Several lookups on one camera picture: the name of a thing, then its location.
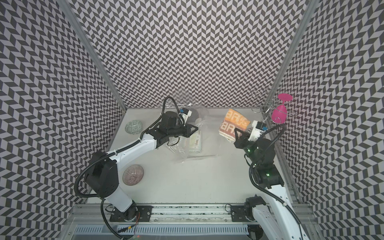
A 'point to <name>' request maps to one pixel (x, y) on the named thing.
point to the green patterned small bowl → (133, 127)
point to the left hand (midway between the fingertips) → (197, 129)
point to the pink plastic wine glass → (279, 114)
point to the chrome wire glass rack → (270, 103)
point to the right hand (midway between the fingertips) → (234, 132)
